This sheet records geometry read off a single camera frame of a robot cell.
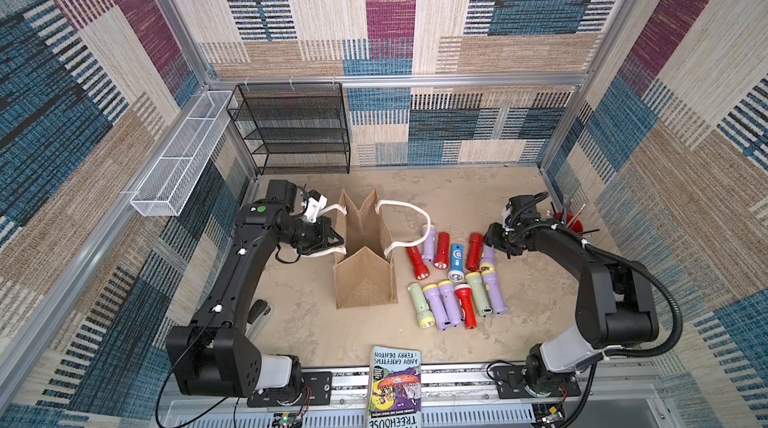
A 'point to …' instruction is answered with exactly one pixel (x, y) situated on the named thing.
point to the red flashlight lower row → (464, 294)
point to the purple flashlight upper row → (429, 243)
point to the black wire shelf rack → (294, 128)
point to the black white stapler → (258, 318)
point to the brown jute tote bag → (364, 273)
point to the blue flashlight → (457, 271)
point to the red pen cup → (577, 225)
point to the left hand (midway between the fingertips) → (343, 241)
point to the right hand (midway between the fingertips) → (493, 245)
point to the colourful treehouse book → (395, 392)
